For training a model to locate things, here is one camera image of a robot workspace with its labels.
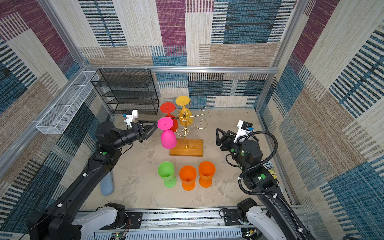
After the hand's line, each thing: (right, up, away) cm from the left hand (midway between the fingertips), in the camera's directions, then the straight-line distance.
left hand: (157, 123), depth 64 cm
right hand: (+28, -4, +4) cm, 28 cm away
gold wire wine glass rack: (+11, -15, +33) cm, 38 cm away
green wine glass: (+1, -25, +15) cm, 29 cm away
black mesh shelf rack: (-33, +25, +44) cm, 60 cm away
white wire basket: (-49, +2, +6) cm, 49 cm away
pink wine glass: (+3, -7, +11) cm, 13 cm away
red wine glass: (+3, +8, +11) cm, 13 cm away
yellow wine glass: (+11, +4, +10) cm, 16 cm away
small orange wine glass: (+13, -26, +13) cm, 31 cm away
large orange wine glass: (+22, -24, +14) cm, 35 cm away
